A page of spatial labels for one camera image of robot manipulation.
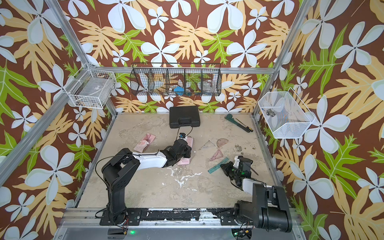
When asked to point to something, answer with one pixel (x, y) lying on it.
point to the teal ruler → (217, 166)
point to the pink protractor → (221, 141)
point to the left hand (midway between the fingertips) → (191, 146)
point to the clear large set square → (208, 144)
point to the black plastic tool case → (184, 116)
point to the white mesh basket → (286, 115)
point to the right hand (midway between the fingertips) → (219, 164)
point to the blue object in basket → (179, 90)
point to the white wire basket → (93, 89)
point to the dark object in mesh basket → (270, 112)
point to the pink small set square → (217, 155)
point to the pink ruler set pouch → (187, 161)
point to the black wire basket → (176, 79)
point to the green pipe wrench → (229, 117)
